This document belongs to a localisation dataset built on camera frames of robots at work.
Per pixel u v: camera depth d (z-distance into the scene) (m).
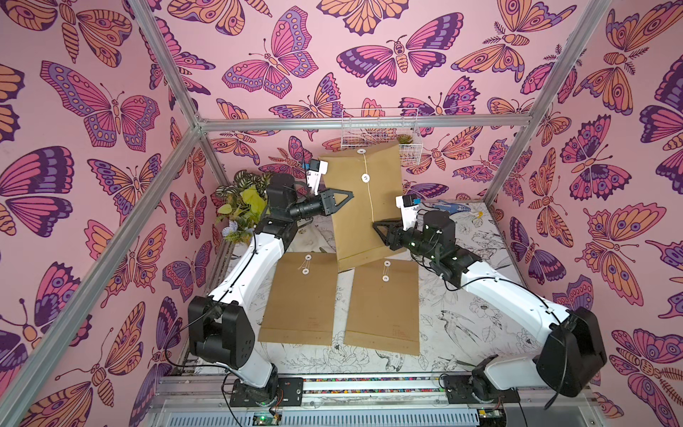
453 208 1.17
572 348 0.41
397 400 0.73
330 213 0.68
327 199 0.64
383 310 0.89
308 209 0.65
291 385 0.75
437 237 0.58
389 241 0.68
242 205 0.86
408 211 0.67
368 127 0.97
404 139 0.92
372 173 0.73
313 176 0.67
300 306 0.92
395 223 0.69
